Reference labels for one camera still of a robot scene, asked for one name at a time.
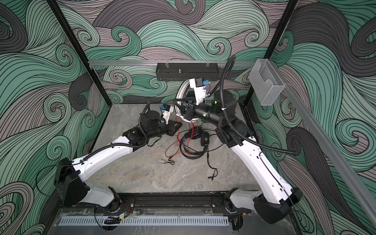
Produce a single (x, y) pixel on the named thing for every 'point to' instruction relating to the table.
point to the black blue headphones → (204, 141)
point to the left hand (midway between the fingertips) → (182, 123)
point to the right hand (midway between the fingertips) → (175, 101)
